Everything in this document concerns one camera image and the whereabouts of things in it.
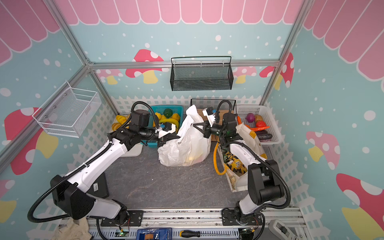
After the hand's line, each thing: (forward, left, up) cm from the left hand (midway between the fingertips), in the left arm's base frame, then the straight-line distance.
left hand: (177, 137), depth 72 cm
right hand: (+9, -8, -1) cm, 12 cm away
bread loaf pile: (+32, +49, -25) cm, 64 cm away
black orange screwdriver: (-36, -9, -25) cm, 45 cm away
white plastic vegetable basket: (+34, -60, -20) cm, 72 cm away
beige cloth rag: (-36, +50, -26) cm, 67 cm away
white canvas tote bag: (-17, -30, -12) cm, 37 cm away
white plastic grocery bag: (+2, -7, -12) cm, 14 cm away
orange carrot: (+24, -51, -21) cm, 60 cm away
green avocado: (+35, +13, -19) cm, 42 cm away
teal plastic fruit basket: (+40, +6, -20) cm, 45 cm away
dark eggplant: (+15, -52, -18) cm, 57 cm away
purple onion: (+35, -48, -22) cm, 63 cm away
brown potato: (+37, -55, -23) cm, 70 cm away
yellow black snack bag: (-6, -31, -17) cm, 36 cm away
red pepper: (+29, -54, -21) cm, 65 cm away
